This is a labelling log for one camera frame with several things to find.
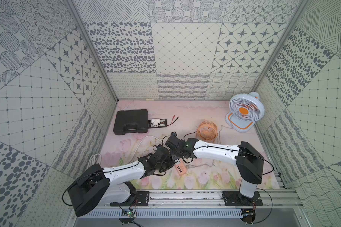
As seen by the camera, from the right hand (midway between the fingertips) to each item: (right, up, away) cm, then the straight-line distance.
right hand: (176, 155), depth 85 cm
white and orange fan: (+43, +28, +1) cm, 51 cm away
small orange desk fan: (+20, +14, +6) cm, 25 cm away
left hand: (0, -1, -2) cm, 2 cm away
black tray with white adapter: (-14, +19, +16) cm, 28 cm away
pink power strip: (+3, -6, -3) cm, 8 cm away
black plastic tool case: (-33, +20, +15) cm, 41 cm away
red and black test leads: (-3, +21, +22) cm, 31 cm away
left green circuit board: (-23, -25, -15) cm, 37 cm away
